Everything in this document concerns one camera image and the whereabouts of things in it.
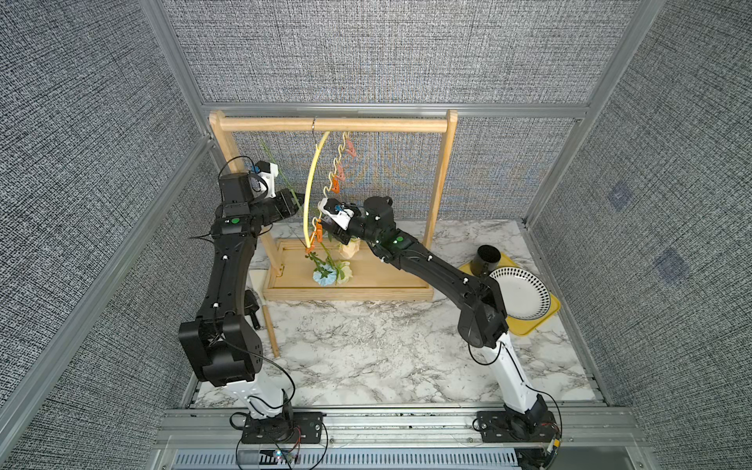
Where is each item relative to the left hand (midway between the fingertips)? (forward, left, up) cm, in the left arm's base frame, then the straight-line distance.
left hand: (309, 192), depth 77 cm
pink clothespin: (+10, -8, -2) cm, 13 cm away
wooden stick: (-23, +15, -35) cm, 45 cm away
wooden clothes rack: (-1, +13, -35) cm, 37 cm away
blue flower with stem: (-8, -1, -26) cm, 28 cm away
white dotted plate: (-14, -67, -35) cm, 77 cm away
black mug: (-4, -54, -28) cm, 61 cm away
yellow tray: (-1, -51, -36) cm, 63 cm away
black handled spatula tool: (-14, +23, -35) cm, 44 cm away
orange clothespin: (-9, -3, -5) cm, 11 cm away
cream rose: (-6, -10, -18) cm, 21 cm away
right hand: (-1, -3, -2) cm, 4 cm away
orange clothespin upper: (+5, -6, -3) cm, 9 cm away
